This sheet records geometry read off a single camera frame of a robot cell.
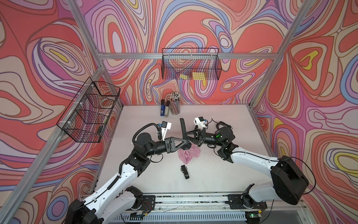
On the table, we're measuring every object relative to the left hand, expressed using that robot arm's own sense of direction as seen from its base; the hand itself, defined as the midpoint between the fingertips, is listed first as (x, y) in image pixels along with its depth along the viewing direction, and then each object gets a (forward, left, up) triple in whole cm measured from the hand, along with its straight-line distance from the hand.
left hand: (186, 145), depth 63 cm
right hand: (+3, +1, 0) cm, 4 cm away
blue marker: (+49, +17, -25) cm, 58 cm away
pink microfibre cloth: (+6, -1, -25) cm, 26 cm away
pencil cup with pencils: (+45, +7, -16) cm, 48 cm away
